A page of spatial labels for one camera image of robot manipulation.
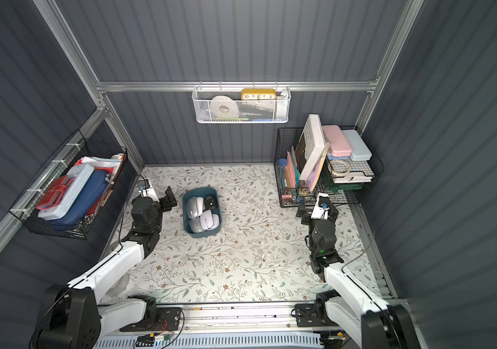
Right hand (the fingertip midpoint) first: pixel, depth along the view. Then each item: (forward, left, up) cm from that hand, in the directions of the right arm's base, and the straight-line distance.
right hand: (321, 203), depth 81 cm
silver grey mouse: (0, +51, -17) cm, 54 cm away
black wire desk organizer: (+14, -15, -8) cm, 22 cm away
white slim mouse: (+9, +53, -16) cm, 56 cm away
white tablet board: (+20, +3, +11) cm, 23 cm away
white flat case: (0, +81, +17) cm, 83 cm away
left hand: (+3, +62, +3) cm, 62 cm away
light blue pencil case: (+28, -22, +2) cm, 35 cm away
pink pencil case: (+30, -12, +4) cm, 33 cm away
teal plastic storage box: (+18, +57, -17) cm, 62 cm away
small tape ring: (+14, -8, +1) cm, 17 cm away
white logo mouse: (+1, +45, -15) cm, 48 cm away
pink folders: (+29, +6, -14) cm, 33 cm away
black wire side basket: (+12, +89, +16) cm, 91 cm away
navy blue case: (-1, +77, +14) cm, 78 cm away
